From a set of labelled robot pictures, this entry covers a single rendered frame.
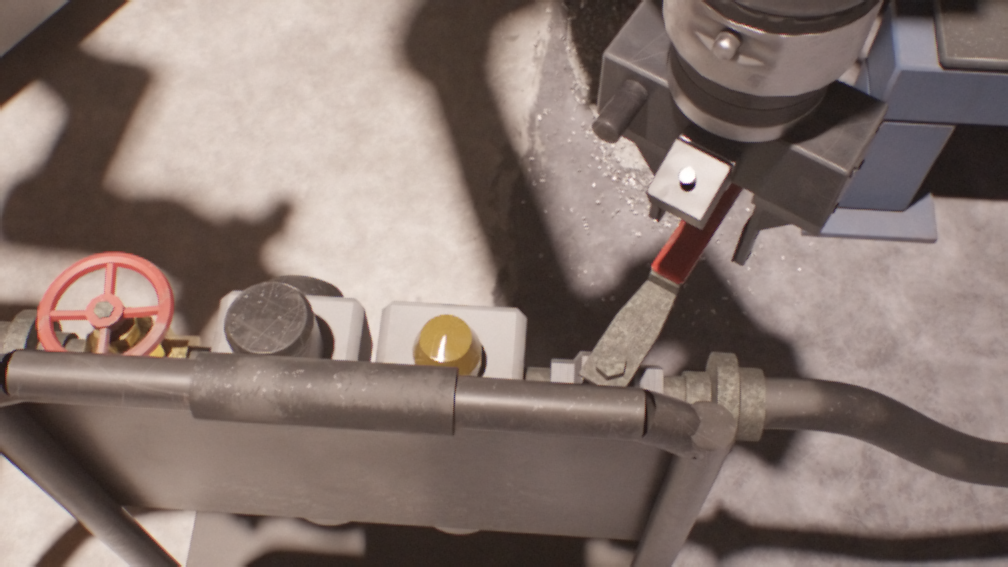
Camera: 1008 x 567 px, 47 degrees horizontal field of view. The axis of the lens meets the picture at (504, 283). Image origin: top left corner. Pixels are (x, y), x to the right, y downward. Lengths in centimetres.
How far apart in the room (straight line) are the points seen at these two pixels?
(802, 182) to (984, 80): 56
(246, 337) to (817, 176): 30
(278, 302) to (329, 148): 68
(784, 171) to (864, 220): 71
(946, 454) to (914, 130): 48
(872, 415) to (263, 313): 34
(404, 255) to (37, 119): 45
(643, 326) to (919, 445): 19
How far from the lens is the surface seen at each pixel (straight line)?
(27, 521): 119
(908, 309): 125
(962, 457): 77
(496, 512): 75
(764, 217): 64
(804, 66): 50
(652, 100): 58
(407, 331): 66
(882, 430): 70
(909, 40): 111
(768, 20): 48
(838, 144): 56
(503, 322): 66
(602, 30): 138
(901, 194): 126
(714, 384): 67
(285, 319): 62
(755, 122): 54
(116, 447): 71
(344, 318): 67
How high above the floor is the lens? 106
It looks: 62 degrees down
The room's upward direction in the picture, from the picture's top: straight up
